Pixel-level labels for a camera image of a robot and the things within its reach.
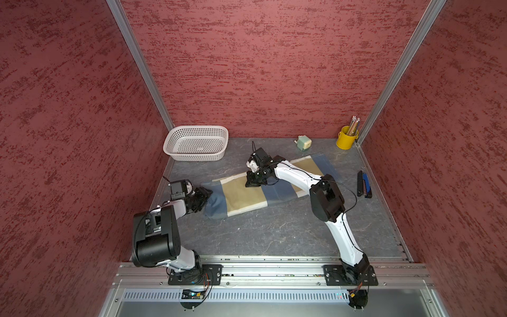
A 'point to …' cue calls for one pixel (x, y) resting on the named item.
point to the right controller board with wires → (358, 298)
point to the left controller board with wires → (187, 294)
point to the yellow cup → (345, 141)
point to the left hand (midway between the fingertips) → (211, 197)
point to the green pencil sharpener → (304, 142)
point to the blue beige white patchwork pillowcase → (230, 196)
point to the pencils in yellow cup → (354, 126)
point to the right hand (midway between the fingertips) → (246, 187)
